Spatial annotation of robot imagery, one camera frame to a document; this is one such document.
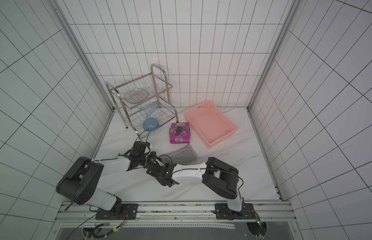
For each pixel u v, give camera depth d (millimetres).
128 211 722
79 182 445
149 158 759
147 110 1111
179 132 979
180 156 920
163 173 644
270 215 732
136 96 899
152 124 985
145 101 845
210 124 1061
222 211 728
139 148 732
